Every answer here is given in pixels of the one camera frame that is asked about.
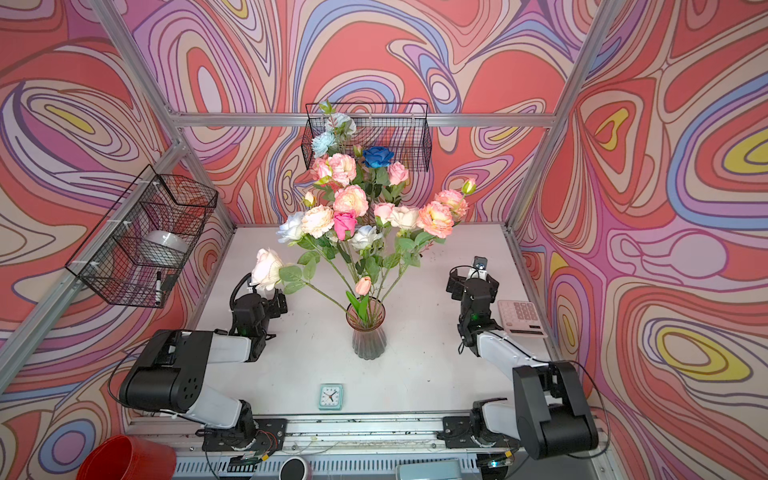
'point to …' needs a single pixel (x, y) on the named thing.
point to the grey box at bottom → (446, 469)
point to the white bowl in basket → (164, 248)
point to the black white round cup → (293, 468)
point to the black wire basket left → (107, 264)
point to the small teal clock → (330, 397)
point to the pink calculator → (520, 318)
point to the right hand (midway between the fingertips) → (473, 277)
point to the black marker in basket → (158, 290)
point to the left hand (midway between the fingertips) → (269, 290)
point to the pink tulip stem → (363, 287)
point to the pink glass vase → (368, 343)
